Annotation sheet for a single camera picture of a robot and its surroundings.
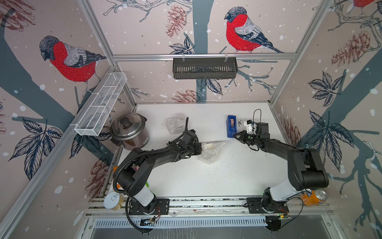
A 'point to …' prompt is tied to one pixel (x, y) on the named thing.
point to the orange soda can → (313, 198)
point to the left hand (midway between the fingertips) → (205, 147)
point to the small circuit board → (148, 222)
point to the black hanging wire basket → (204, 69)
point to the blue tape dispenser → (231, 125)
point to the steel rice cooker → (130, 131)
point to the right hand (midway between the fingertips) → (234, 133)
